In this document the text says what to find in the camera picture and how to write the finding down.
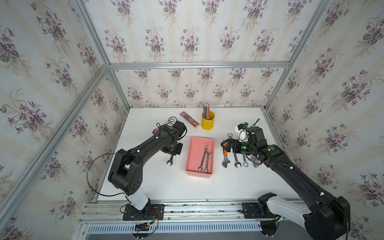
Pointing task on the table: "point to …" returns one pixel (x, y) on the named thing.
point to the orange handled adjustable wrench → (226, 161)
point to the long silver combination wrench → (230, 135)
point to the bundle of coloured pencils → (206, 111)
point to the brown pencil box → (189, 120)
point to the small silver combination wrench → (170, 160)
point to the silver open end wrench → (206, 169)
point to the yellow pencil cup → (208, 124)
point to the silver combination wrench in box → (201, 166)
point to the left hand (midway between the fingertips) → (176, 153)
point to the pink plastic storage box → (195, 155)
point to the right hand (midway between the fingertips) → (229, 144)
